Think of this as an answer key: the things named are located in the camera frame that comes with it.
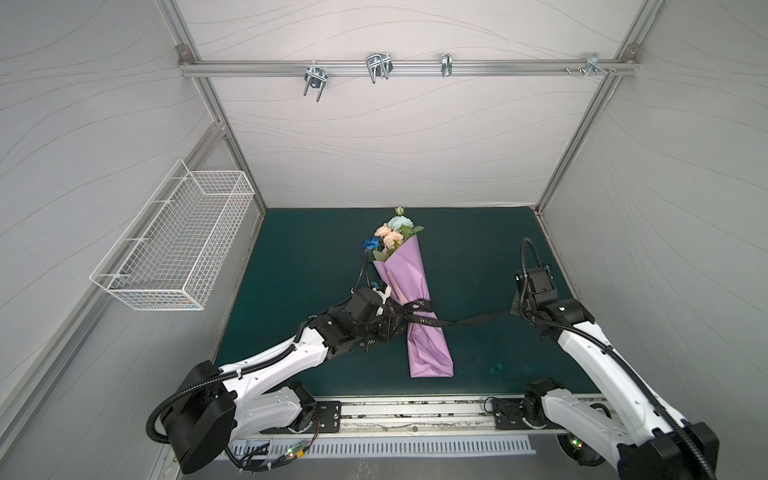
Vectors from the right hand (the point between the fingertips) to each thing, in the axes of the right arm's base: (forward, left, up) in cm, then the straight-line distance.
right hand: (534, 294), depth 80 cm
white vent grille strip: (-36, +51, -13) cm, 64 cm away
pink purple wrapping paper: (+10, +36, -8) cm, 38 cm away
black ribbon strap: (-2, +30, -9) cm, 31 cm away
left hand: (-8, +36, -3) cm, 37 cm away
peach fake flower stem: (+25, +41, -8) cm, 49 cm away
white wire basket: (-4, +90, +19) cm, 92 cm away
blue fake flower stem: (+23, +48, -8) cm, 54 cm away
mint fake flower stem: (+29, +37, -5) cm, 47 cm away
